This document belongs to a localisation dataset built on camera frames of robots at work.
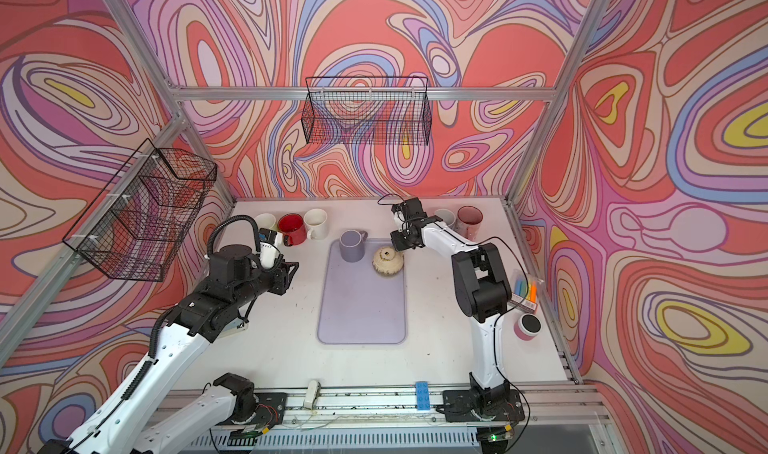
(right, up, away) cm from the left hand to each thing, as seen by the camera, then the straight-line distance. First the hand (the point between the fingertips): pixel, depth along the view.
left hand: (294, 261), depth 74 cm
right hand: (+29, +2, +27) cm, 39 cm away
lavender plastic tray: (+15, -15, +16) cm, 27 cm away
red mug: (-10, +8, +29) cm, 32 cm away
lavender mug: (+12, +3, +22) cm, 25 cm away
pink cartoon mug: (+51, +10, +25) cm, 57 cm away
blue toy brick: (+32, -34, 0) cm, 47 cm away
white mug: (-2, +11, +31) cm, 32 cm away
